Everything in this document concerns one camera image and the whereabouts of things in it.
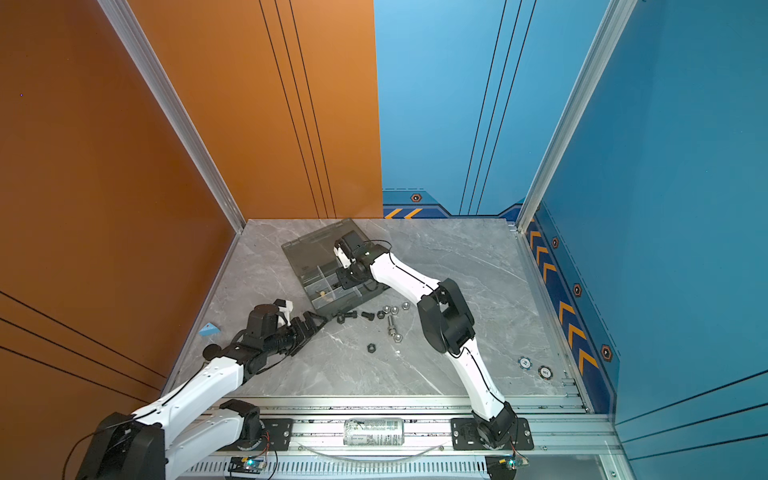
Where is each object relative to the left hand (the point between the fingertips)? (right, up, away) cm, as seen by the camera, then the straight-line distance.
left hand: (321, 324), depth 85 cm
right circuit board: (+47, -30, -15) cm, 58 cm away
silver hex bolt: (+20, -3, +5) cm, 21 cm away
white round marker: (+59, -11, 0) cm, 60 cm away
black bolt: (+13, 0, +9) cm, 16 cm away
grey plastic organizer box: (-6, +16, +17) cm, 25 cm away
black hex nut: (+14, -8, +2) cm, 16 cm away
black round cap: (-27, -5, -8) cm, 28 cm away
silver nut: (+21, +2, +10) cm, 23 cm away
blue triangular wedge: (-35, -3, +5) cm, 36 cm away
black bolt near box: (+8, +1, +9) cm, 12 cm away
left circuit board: (-13, -30, -15) cm, 36 cm away
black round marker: (+63, -13, -2) cm, 65 cm away
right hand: (+5, +12, +10) cm, 16 cm away
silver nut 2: (+25, +3, +12) cm, 27 cm away
